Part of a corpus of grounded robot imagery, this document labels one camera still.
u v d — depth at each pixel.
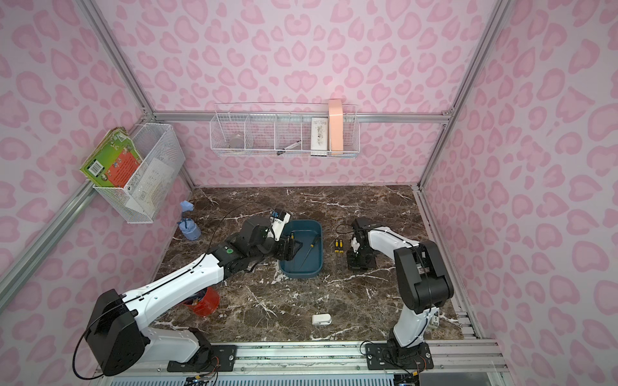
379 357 0.72
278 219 0.70
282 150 0.93
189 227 0.96
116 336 0.39
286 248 0.69
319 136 0.91
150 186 0.85
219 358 0.72
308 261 0.94
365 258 0.76
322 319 0.79
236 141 0.98
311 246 0.98
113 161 0.71
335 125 0.84
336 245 0.98
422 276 0.48
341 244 0.98
